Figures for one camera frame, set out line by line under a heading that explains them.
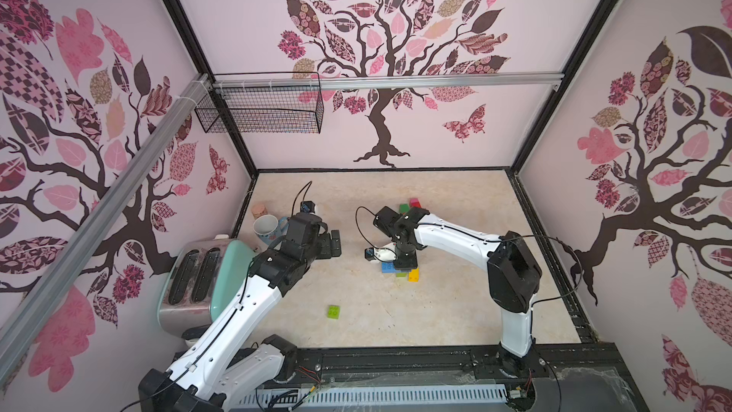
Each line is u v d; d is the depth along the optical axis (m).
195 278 0.71
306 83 0.90
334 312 0.81
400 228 0.63
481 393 0.78
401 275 0.90
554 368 0.74
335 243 0.70
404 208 1.07
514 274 0.48
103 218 0.53
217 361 0.40
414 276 0.88
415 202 1.07
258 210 0.95
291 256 0.55
